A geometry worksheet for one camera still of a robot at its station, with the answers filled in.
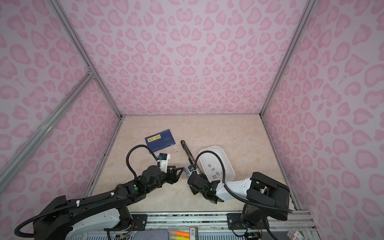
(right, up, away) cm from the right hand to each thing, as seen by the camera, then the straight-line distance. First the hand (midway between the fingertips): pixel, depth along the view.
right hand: (193, 179), depth 86 cm
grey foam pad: (-19, -19, -18) cm, 32 cm away
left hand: (-6, +10, -8) cm, 14 cm away
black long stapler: (-2, +11, +9) cm, 14 cm away
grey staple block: (+10, +6, +7) cm, 14 cm away
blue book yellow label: (-24, +21, +18) cm, 36 cm away
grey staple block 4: (+12, +1, +2) cm, 12 cm away
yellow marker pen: (-6, -21, -17) cm, 28 cm away
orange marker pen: (-6, -19, -17) cm, 26 cm away
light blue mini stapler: (-4, +4, +2) cm, 6 cm away
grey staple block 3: (+14, +2, +4) cm, 15 cm away
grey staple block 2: (+12, +5, +5) cm, 14 cm away
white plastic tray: (+13, +7, +7) cm, 16 cm away
